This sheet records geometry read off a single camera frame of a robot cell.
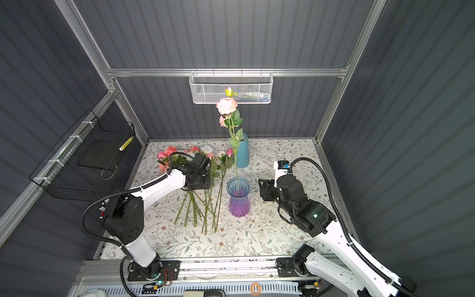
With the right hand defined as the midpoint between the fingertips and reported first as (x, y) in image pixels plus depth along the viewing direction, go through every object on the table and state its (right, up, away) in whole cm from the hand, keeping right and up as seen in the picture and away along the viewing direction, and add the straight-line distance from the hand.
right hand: (265, 182), depth 70 cm
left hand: (-27, -4, +21) cm, 34 cm away
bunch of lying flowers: (-30, -15, +22) cm, 40 cm away
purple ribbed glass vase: (-11, -4, +8) cm, 14 cm away
